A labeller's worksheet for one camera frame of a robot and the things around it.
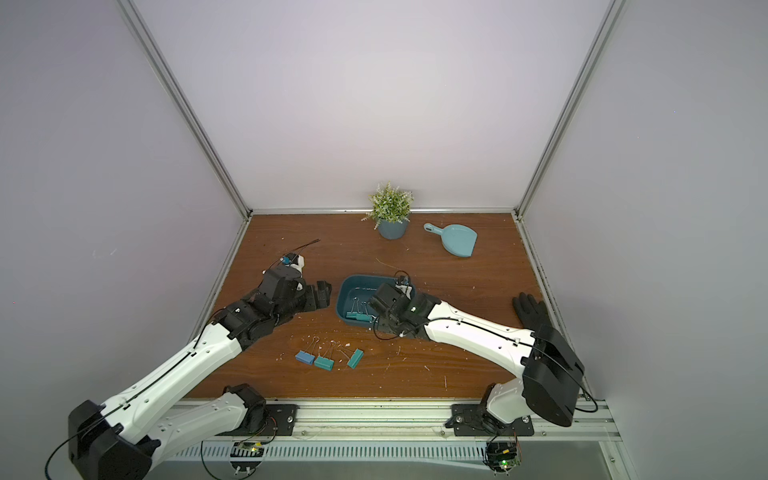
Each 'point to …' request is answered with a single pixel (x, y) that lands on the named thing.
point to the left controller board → (245, 457)
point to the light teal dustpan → (457, 239)
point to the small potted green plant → (391, 211)
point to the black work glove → (533, 315)
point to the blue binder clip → (305, 357)
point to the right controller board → (502, 456)
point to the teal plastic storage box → (353, 294)
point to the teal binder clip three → (356, 314)
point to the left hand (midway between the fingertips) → (322, 287)
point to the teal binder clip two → (355, 358)
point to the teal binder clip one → (325, 363)
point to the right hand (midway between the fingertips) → (387, 315)
